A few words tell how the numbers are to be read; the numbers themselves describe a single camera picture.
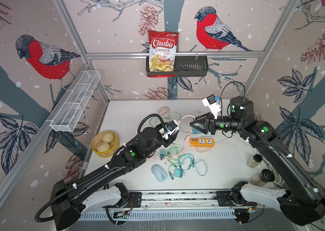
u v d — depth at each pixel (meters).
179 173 0.81
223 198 0.73
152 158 0.88
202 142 0.92
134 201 0.73
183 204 0.73
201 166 0.84
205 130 0.54
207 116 0.54
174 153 0.93
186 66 1.07
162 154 0.88
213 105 0.53
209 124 0.52
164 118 1.10
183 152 0.91
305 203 0.38
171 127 0.55
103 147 0.88
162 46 0.83
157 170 0.81
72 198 0.39
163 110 1.12
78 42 0.84
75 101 0.78
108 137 0.92
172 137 0.62
